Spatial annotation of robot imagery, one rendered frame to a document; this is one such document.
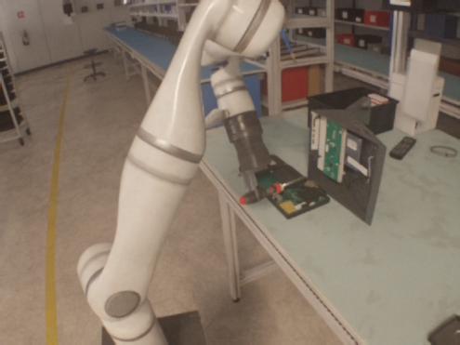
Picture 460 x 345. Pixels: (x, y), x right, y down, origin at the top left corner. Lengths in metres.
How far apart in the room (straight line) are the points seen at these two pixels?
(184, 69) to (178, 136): 0.08
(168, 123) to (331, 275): 0.44
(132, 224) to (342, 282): 0.42
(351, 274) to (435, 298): 0.18
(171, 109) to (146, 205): 0.12
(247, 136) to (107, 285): 0.40
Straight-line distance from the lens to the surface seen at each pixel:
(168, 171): 0.39
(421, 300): 0.68
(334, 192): 0.88
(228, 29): 0.41
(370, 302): 0.64
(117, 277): 0.45
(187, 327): 0.78
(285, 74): 2.60
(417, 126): 1.29
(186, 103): 0.39
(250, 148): 0.67
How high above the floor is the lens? 1.50
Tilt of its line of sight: 31 degrees down
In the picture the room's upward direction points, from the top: 5 degrees counter-clockwise
